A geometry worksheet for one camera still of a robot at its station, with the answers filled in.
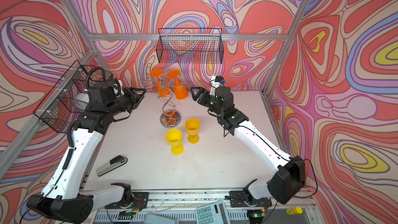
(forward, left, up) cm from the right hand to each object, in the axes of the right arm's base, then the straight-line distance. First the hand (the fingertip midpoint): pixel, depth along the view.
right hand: (195, 94), depth 72 cm
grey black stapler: (-22, +46, -29) cm, 58 cm away
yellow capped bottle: (-44, -41, -27) cm, 66 cm away
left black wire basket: (-4, +61, -1) cm, 62 cm away
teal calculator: (-44, -7, -32) cm, 55 cm away
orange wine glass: (+10, +18, -8) cm, 22 cm away
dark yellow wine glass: (-2, +3, -25) cm, 26 cm away
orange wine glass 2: (+15, +10, -12) cm, 21 cm away
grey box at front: (-45, +21, -29) cm, 57 cm away
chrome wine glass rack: (+9, +18, -31) cm, 37 cm away
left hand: (-2, +21, +5) cm, 21 cm away
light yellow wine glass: (-9, +13, -24) cm, 29 cm away
